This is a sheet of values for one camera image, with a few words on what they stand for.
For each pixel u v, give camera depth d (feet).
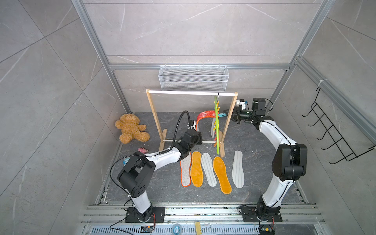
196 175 2.84
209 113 2.73
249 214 2.40
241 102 2.74
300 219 2.39
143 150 3.13
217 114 2.30
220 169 2.93
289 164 1.63
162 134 3.41
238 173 2.89
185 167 2.96
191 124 2.51
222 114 2.74
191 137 2.22
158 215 2.40
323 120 2.38
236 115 2.54
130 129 3.29
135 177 1.50
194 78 3.30
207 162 3.03
